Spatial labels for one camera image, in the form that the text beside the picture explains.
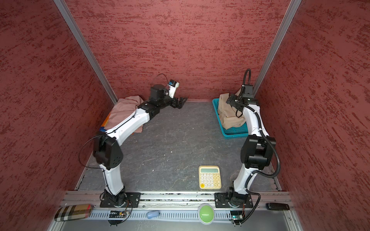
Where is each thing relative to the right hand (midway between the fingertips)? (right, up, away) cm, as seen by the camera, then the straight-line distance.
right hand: (232, 104), depth 91 cm
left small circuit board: (-65, -58, -18) cm, 90 cm away
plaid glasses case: (-84, -55, -23) cm, 103 cm away
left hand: (-33, +4, -6) cm, 34 cm away
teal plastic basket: (+9, -19, +12) cm, 25 cm away
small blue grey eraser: (-46, -57, -21) cm, 76 cm away
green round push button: (-19, -56, -21) cm, 63 cm away
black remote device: (+15, -51, -23) cm, 58 cm away
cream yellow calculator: (-16, -43, -10) cm, 47 cm away
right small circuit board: (-4, -59, -20) cm, 62 cm away
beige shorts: (+1, -6, +16) cm, 17 cm away
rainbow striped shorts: (-90, -16, +9) cm, 92 cm away
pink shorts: (-76, -2, +13) cm, 78 cm away
